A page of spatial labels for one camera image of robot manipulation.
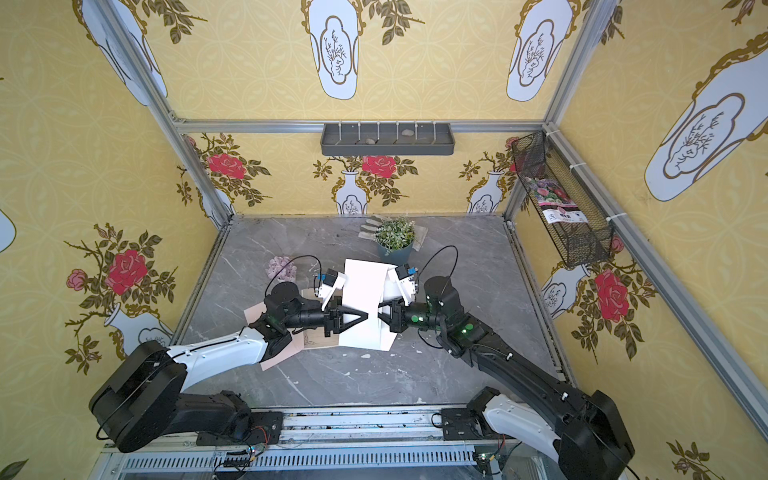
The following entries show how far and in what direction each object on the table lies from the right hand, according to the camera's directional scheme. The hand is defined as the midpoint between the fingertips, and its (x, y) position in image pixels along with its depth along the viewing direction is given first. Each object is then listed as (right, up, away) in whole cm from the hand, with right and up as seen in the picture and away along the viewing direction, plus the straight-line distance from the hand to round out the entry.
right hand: (371, 317), depth 71 cm
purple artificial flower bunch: (-32, +11, +24) cm, 41 cm away
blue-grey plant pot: (+7, +13, +27) cm, 31 cm away
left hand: (-1, -1, +2) cm, 2 cm away
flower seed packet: (+47, +27, +5) cm, 55 cm away
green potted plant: (+6, +20, +22) cm, 30 cm away
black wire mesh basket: (+58, +20, +13) cm, 63 cm away
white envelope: (-2, +6, 0) cm, 7 cm away
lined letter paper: (-18, -10, +18) cm, 27 cm away
